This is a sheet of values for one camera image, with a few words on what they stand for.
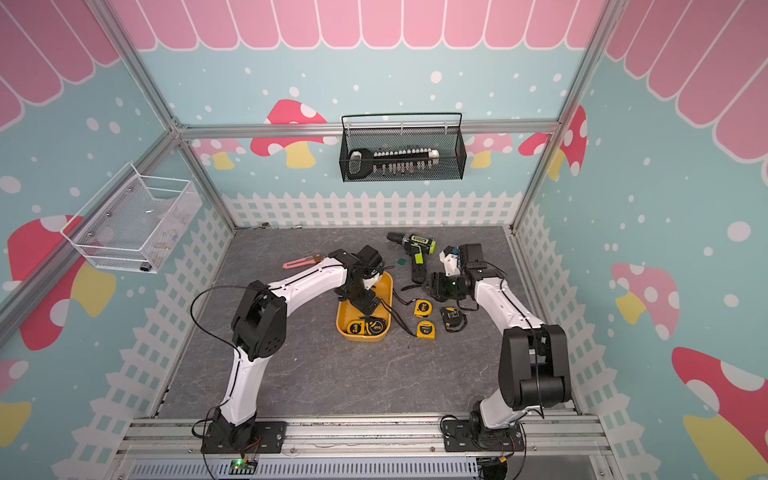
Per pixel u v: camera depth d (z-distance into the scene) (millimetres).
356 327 911
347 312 963
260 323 545
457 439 741
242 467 729
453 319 923
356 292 834
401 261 1099
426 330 905
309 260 1099
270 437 744
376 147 943
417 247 1091
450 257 830
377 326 895
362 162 892
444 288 794
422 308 946
